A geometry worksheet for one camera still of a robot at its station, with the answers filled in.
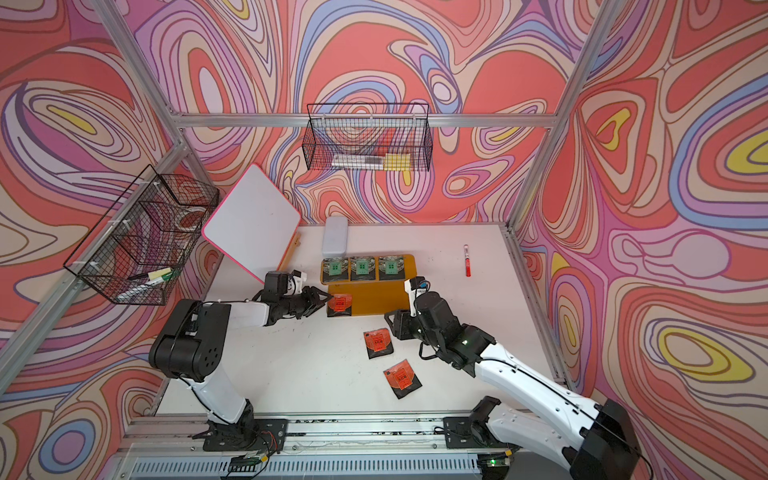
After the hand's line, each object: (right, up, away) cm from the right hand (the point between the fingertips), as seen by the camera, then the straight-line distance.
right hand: (395, 323), depth 77 cm
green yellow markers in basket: (-58, +13, -5) cm, 59 cm away
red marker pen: (+27, +12, +28) cm, 41 cm away
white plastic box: (-22, +25, +39) cm, 51 cm away
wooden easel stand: (-36, +23, +32) cm, 53 cm away
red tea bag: (-17, +1, +19) cm, 26 cm away
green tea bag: (-9, +14, +12) cm, 20 cm away
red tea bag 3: (+2, -17, +5) cm, 18 cm away
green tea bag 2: (-18, +14, +12) cm, 25 cm away
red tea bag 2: (-5, -9, +12) cm, 15 cm away
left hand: (-20, +3, +18) cm, 27 cm away
